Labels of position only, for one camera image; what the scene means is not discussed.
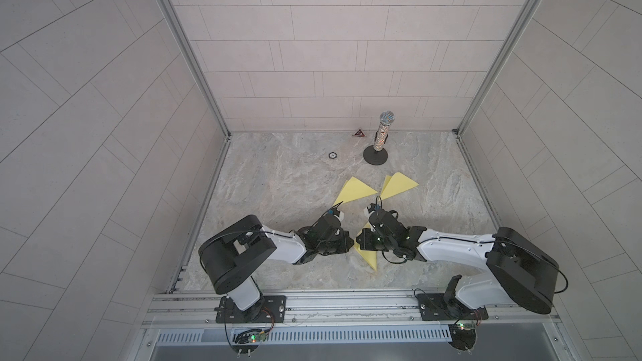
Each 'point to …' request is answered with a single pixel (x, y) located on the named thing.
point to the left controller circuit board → (247, 341)
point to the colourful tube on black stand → (374, 155)
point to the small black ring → (333, 155)
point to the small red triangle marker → (359, 133)
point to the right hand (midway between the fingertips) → (354, 242)
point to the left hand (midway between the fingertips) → (358, 244)
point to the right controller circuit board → (463, 337)
